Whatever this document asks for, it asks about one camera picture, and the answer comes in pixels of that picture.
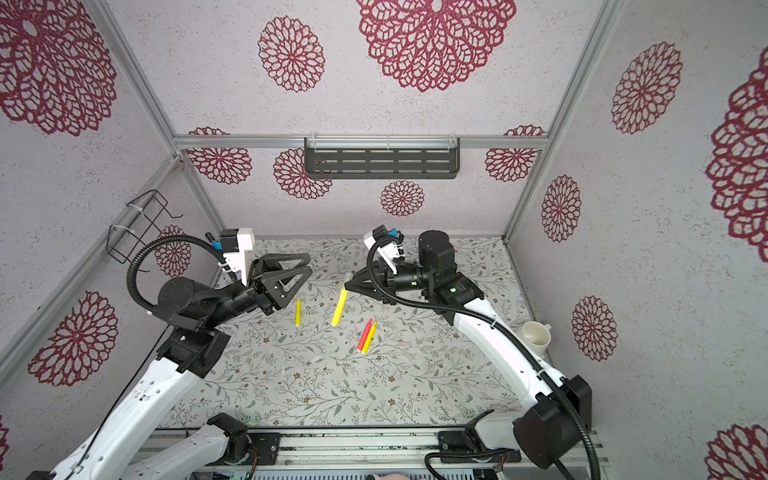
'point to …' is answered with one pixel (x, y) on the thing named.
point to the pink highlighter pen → (364, 334)
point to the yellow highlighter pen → (298, 313)
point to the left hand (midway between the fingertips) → (310, 268)
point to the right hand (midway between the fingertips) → (348, 282)
